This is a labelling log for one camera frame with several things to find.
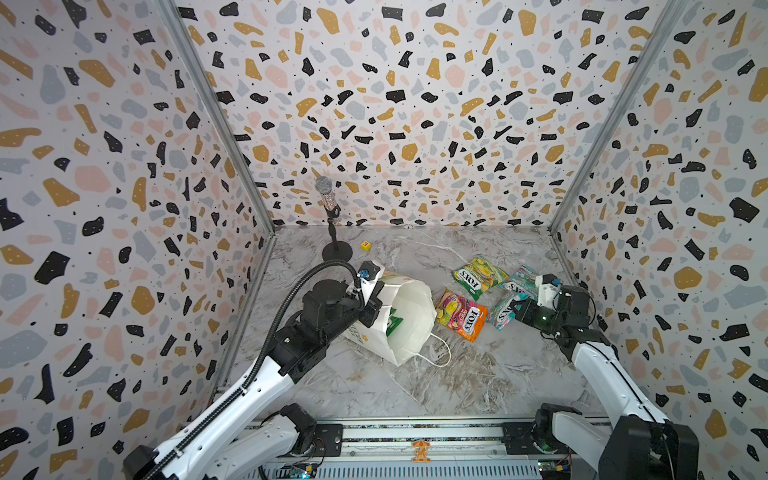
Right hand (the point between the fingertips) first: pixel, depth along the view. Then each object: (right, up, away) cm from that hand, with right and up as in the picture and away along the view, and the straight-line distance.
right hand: (509, 297), depth 84 cm
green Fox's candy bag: (-33, -9, +5) cm, 35 cm away
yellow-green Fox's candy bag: (-4, +5, +20) cm, 21 cm away
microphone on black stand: (-55, +14, +28) cm, 63 cm away
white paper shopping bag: (-27, -2, +4) cm, 27 cm away
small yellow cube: (-44, +16, +30) cm, 55 cm away
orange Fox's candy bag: (-12, -7, +11) cm, 17 cm away
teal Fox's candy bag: (-1, -4, +2) cm, 5 cm away
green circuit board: (-55, -39, -14) cm, 69 cm away
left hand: (-35, +7, -16) cm, 39 cm away
